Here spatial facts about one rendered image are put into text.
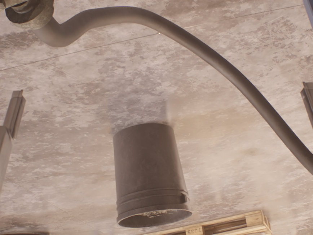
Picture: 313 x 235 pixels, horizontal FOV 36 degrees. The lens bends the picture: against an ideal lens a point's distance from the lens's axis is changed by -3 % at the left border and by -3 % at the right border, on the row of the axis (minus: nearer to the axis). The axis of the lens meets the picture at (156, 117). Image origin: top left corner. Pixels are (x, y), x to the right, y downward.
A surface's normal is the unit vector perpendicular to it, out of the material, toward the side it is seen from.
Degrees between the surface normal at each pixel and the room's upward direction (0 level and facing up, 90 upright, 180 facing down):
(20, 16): 81
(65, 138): 0
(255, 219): 90
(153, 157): 93
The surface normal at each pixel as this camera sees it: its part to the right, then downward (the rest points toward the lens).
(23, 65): 0.14, 0.91
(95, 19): 0.97, 0.04
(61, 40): 0.80, 0.51
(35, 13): -0.19, -0.22
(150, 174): 0.01, -0.45
